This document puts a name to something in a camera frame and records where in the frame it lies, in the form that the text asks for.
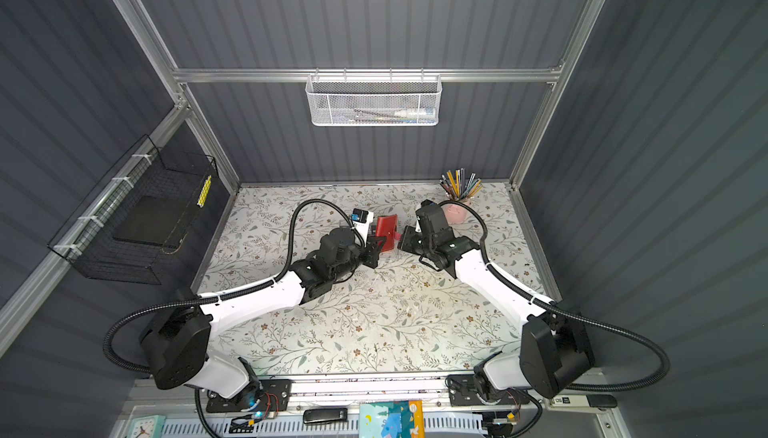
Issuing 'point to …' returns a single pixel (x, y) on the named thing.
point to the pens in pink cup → (457, 188)
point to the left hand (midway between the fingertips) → (386, 238)
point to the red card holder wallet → (386, 226)
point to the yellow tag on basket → (201, 199)
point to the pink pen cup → (455, 213)
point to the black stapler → (321, 415)
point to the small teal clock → (148, 427)
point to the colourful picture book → (391, 419)
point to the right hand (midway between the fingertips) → (402, 238)
